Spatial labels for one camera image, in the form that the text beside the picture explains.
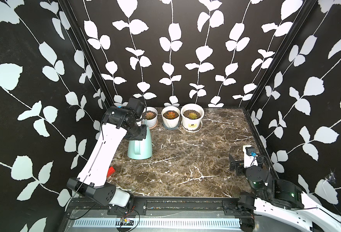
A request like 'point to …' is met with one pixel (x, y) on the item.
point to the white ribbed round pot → (150, 123)
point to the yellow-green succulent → (192, 115)
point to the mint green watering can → (141, 150)
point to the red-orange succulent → (171, 115)
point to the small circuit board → (126, 222)
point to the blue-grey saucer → (173, 128)
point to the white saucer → (194, 130)
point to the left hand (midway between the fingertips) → (141, 134)
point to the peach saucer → (155, 126)
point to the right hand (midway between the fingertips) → (236, 151)
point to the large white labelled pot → (189, 123)
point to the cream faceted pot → (168, 122)
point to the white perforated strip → (161, 223)
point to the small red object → (111, 171)
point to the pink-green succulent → (149, 115)
